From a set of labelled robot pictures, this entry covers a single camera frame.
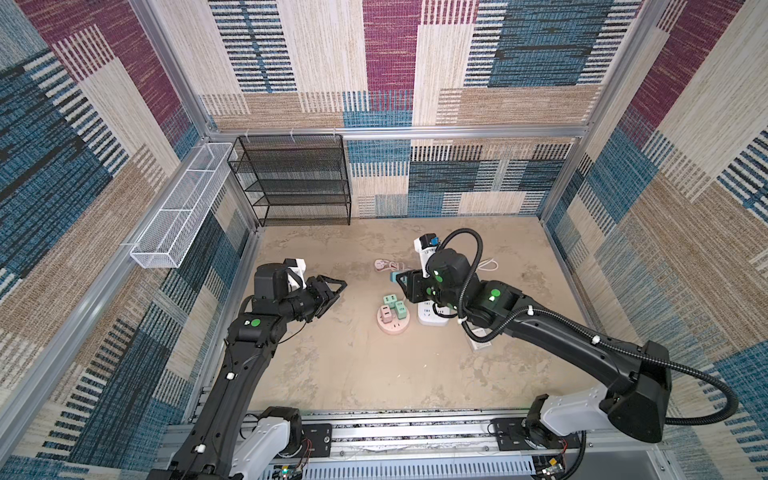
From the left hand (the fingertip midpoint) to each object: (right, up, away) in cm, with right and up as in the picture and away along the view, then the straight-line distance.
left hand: (344, 284), depth 73 cm
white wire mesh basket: (-42, +11, -1) cm, 43 cm away
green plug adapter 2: (+14, -9, +16) cm, 23 cm away
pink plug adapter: (+10, -10, +15) cm, 20 cm away
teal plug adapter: (+12, +2, +1) cm, 12 cm away
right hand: (+15, +1, +1) cm, 15 cm away
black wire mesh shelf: (-23, +33, +37) cm, 55 cm away
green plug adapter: (+11, -6, +17) cm, 22 cm away
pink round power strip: (+13, -14, +17) cm, 25 cm away
